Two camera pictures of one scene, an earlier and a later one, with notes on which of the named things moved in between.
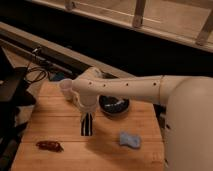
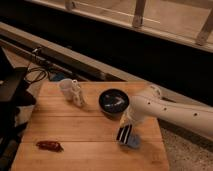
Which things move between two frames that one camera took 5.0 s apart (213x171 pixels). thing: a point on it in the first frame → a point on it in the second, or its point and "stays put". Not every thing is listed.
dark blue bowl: x=114 y=106 stays put
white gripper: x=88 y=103 → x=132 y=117
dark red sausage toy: x=50 y=145 stays put
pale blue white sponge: x=132 y=140 stays put
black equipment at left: x=15 y=96 stays put
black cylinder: x=86 y=126 → x=123 y=133
